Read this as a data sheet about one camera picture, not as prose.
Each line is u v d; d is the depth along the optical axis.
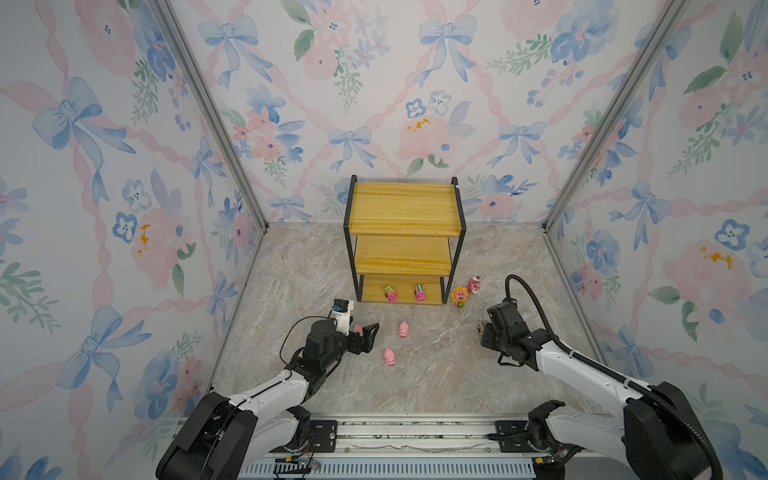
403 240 0.92
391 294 0.97
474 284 0.98
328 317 0.74
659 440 0.40
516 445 0.73
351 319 0.76
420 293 0.97
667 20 0.69
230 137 0.94
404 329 0.90
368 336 0.77
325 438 0.74
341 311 0.75
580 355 0.53
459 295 0.95
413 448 0.73
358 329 0.77
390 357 0.85
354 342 0.76
